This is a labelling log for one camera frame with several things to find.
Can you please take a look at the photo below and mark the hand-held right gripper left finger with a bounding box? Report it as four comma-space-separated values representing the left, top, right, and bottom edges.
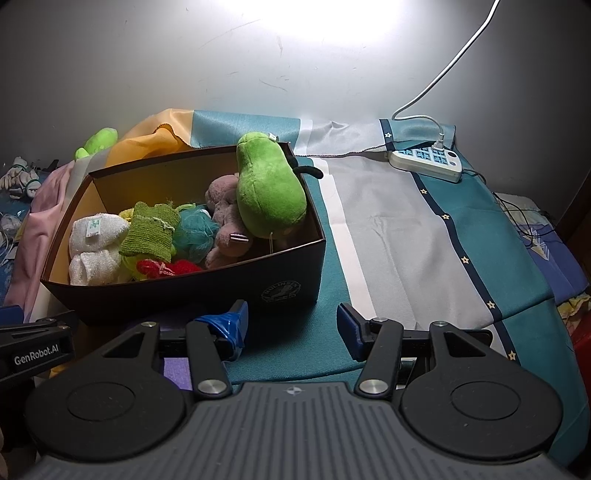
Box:
90, 299, 250, 400

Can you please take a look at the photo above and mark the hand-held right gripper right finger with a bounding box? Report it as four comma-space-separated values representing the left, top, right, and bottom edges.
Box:
336, 302, 515, 398

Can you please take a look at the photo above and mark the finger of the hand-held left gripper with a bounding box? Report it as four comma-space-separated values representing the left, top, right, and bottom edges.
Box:
0, 311, 78, 346

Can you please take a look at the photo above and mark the dark brown cardboard box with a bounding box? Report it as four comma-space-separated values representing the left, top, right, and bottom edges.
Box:
41, 141, 328, 324

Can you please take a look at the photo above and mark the red yarn scrubber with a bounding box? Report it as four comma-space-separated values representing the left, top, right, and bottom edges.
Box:
136, 258, 204, 281

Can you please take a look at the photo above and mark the white towel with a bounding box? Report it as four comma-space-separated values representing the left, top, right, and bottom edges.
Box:
69, 213, 131, 286

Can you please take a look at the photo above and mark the teal mesh bath sponge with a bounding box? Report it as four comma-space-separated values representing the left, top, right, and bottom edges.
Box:
173, 208, 221, 264

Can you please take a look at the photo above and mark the pink plush toy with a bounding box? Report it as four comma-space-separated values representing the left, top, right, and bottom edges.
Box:
204, 174, 254, 269

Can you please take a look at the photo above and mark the lime green mesh sponge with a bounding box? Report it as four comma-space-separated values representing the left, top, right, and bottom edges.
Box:
117, 203, 195, 281

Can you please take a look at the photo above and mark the green knitted cloth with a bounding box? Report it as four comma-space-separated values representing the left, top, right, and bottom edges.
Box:
119, 202, 182, 261

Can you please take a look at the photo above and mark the green pear plush toy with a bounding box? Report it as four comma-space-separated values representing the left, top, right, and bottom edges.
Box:
236, 131, 324, 245

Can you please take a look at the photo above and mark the purple plastic packet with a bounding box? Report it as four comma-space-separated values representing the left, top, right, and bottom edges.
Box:
159, 357, 194, 391

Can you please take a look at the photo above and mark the teal grey striped blanket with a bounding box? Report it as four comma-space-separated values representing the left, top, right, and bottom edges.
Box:
191, 109, 585, 384

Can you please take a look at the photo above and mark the pink cloth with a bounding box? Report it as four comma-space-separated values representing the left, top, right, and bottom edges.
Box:
9, 161, 88, 310

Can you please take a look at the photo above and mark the white knitted glove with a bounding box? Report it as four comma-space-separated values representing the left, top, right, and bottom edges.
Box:
0, 157, 28, 191
14, 168, 43, 199

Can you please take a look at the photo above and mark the white power strip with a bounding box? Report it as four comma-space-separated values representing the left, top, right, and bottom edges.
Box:
388, 147, 462, 184

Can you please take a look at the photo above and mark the green frog plush toy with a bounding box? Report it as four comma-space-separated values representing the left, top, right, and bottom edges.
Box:
75, 127, 118, 160

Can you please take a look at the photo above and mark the orange yellow cloth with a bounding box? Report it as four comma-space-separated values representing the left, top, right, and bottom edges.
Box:
76, 109, 195, 171

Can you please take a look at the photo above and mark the blue printed cloth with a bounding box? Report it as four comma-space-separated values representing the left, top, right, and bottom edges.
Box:
496, 194, 591, 319

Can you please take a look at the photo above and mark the thin black cable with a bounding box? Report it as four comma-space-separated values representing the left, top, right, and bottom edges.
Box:
462, 168, 555, 250

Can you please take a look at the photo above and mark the white lamp cable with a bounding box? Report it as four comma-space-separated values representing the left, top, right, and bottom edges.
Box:
392, 0, 502, 149

